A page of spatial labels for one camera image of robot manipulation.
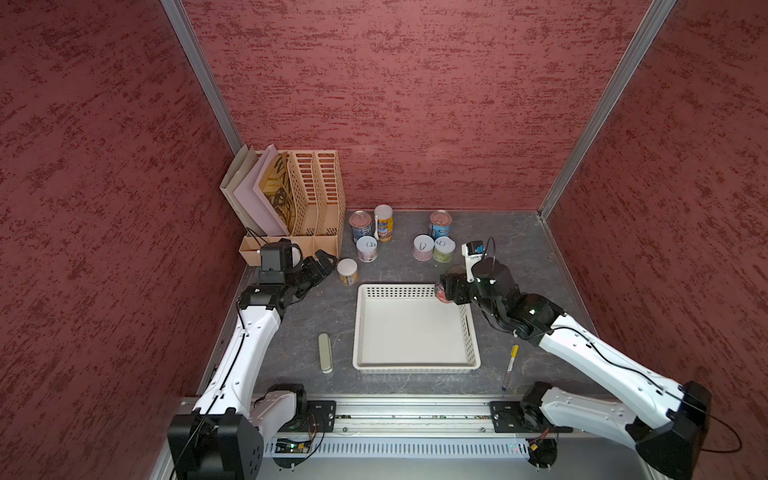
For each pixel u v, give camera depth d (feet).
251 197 2.92
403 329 2.94
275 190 3.17
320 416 2.38
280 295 1.78
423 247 3.38
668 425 1.27
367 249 3.38
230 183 2.86
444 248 3.38
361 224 3.40
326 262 2.34
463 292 2.15
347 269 3.12
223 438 1.22
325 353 2.68
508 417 2.43
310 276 2.28
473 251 2.11
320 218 3.82
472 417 2.49
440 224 3.41
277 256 1.93
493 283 1.72
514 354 2.76
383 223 3.39
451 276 2.16
